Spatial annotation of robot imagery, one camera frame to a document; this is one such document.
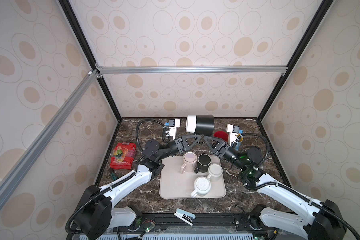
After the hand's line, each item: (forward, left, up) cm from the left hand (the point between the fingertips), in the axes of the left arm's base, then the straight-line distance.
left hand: (203, 142), depth 57 cm
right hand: (+3, -1, -3) cm, 4 cm away
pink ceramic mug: (+6, +4, -29) cm, 30 cm away
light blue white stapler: (-20, +6, -37) cm, 42 cm away
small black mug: (+7, -4, -30) cm, 31 cm away
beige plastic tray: (-3, +13, -39) cm, 41 cm away
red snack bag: (+14, +46, -36) cm, 60 cm away
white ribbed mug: (-6, -2, -31) cm, 32 cm away
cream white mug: (+2, -10, -31) cm, 33 cm away
